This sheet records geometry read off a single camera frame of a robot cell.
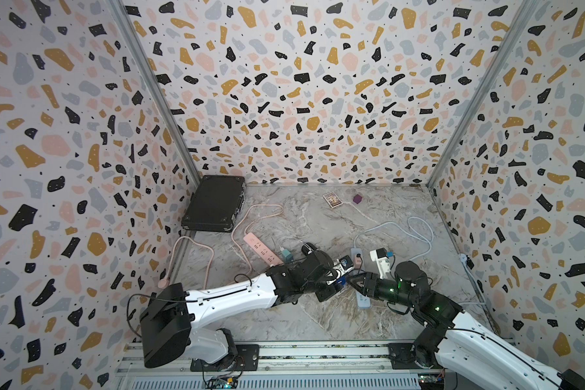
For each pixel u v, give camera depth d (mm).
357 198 1165
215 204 1084
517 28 746
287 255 928
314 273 567
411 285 560
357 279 699
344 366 731
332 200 1139
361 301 834
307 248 957
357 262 876
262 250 950
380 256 713
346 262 650
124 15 702
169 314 461
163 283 914
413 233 1034
